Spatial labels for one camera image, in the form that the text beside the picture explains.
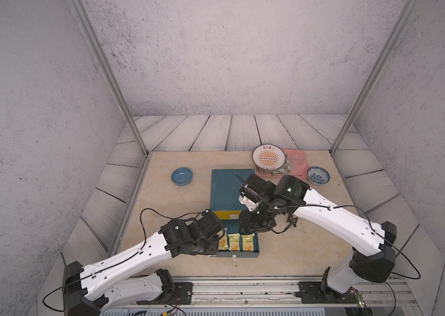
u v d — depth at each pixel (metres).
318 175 1.08
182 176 1.08
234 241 0.77
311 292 0.73
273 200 0.46
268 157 1.16
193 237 0.50
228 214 0.73
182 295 0.73
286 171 1.09
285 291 0.75
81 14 0.71
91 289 0.39
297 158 1.10
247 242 0.77
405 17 0.72
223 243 0.77
